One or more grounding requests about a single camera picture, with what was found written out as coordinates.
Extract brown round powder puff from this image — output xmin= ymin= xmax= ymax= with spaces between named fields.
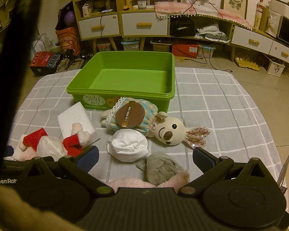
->
xmin=116 ymin=101 xmax=146 ymax=128

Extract white cloth bundle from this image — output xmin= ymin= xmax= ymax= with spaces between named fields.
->
xmin=107 ymin=129 xmax=149 ymax=162

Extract white cardboard box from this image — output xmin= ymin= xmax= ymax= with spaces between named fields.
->
xmin=271 ymin=0 xmax=289 ymax=13

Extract pink patterned cloth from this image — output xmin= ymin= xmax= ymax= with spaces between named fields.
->
xmin=155 ymin=1 xmax=254 ymax=29

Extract white paper bag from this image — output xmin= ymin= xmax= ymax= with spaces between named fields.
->
xmin=264 ymin=10 xmax=282 ymax=38

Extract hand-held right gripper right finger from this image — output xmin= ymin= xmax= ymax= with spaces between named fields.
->
xmin=178 ymin=147 xmax=270 ymax=196

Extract clear storage box dark lid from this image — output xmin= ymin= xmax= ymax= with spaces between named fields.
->
xmin=150 ymin=38 xmax=173 ymax=53

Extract purple ball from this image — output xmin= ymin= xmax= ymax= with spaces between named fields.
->
xmin=65 ymin=11 xmax=75 ymax=26

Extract tall printed carton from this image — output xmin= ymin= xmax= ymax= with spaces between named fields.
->
xmin=255 ymin=2 xmax=264 ymax=29

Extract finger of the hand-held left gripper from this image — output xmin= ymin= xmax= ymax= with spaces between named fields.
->
xmin=2 ymin=146 xmax=34 ymax=171

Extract black case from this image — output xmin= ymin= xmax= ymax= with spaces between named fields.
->
xmin=170 ymin=17 xmax=196 ymax=36

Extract small white box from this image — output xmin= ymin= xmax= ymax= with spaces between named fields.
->
xmin=82 ymin=3 xmax=93 ymax=17

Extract black strap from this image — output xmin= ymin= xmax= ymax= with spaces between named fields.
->
xmin=0 ymin=0 xmax=43 ymax=198

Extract curved wooden low cabinet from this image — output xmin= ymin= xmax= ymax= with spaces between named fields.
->
xmin=169 ymin=10 xmax=289 ymax=65

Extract white printed crate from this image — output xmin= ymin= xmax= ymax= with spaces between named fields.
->
xmin=264 ymin=54 xmax=286 ymax=78

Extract yellow egg tray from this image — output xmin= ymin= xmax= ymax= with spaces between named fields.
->
xmin=234 ymin=56 xmax=261 ymax=72

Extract red patterned gift box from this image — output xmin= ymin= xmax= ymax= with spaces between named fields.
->
xmin=29 ymin=51 xmax=63 ymax=77

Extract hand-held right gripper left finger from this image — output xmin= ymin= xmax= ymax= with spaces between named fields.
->
xmin=21 ymin=146 xmax=114 ymax=197

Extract black bag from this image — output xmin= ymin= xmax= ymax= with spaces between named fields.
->
xmin=55 ymin=1 xmax=75 ymax=31

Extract beige rabbit plush doll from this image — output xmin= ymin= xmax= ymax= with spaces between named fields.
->
xmin=100 ymin=97 xmax=210 ymax=149

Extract red cardboard box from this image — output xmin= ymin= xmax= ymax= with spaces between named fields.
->
xmin=172 ymin=44 xmax=198 ymax=58

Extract white drawer with wooden handle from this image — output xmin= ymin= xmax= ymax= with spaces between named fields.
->
xmin=270 ymin=40 xmax=289 ymax=65
xmin=78 ymin=14 xmax=121 ymax=39
xmin=231 ymin=26 xmax=273 ymax=53
xmin=122 ymin=13 xmax=168 ymax=37

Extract red orange printed bag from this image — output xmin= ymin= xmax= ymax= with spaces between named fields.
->
xmin=55 ymin=26 xmax=81 ymax=53

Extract grey checked tablecloth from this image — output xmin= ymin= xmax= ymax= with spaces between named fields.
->
xmin=7 ymin=66 xmax=289 ymax=198

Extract pink plush cloth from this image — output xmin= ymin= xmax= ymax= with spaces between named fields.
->
xmin=107 ymin=170 xmax=191 ymax=190

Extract white shopping bag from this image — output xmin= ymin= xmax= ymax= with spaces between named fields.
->
xmin=32 ymin=33 xmax=54 ymax=54

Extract green plastic box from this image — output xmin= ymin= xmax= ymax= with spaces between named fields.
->
xmin=67 ymin=51 xmax=176 ymax=112

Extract small clear storage box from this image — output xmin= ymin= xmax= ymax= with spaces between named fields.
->
xmin=96 ymin=42 xmax=111 ymax=53

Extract white foam block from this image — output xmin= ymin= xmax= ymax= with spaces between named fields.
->
xmin=57 ymin=102 xmax=100 ymax=147

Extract wooden drawer cabinet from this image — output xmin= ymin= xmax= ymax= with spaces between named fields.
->
xmin=118 ymin=5 xmax=170 ymax=51

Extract tall wooden shelf cabinet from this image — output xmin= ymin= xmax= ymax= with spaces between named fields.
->
xmin=71 ymin=0 xmax=123 ymax=53

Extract santa plush doll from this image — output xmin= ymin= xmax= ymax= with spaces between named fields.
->
xmin=13 ymin=123 xmax=92 ymax=162

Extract clear storage box blue lid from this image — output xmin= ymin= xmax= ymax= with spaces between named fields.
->
xmin=198 ymin=44 xmax=216 ymax=59
xmin=121 ymin=38 xmax=141 ymax=51

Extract pile of white papers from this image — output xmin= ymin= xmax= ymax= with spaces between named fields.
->
xmin=196 ymin=23 xmax=232 ymax=41

